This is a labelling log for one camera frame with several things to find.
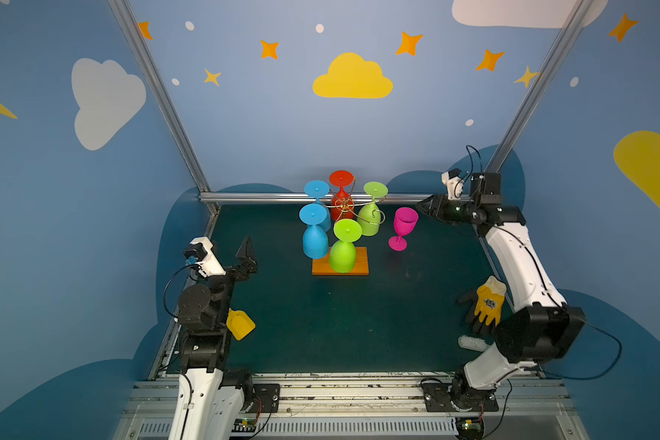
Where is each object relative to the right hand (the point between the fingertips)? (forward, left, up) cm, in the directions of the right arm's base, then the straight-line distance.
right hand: (426, 206), depth 80 cm
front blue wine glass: (-11, +32, -5) cm, 34 cm away
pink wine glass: (+9, +2, -16) cm, 19 cm away
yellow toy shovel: (-28, +57, -29) cm, 69 cm away
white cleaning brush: (-29, -17, -30) cm, 45 cm away
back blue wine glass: (+2, +32, +3) cm, 33 cm away
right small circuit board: (-51, -13, -34) cm, 62 cm away
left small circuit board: (-54, +48, -33) cm, 80 cm away
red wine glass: (-1, +25, +1) cm, 25 cm away
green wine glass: (-14, +24, -6) cm, 28 cm away
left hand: (-20, +51, +6) cm, 55 cm away
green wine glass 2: (+3, +16, -7) cm, 18 cm away
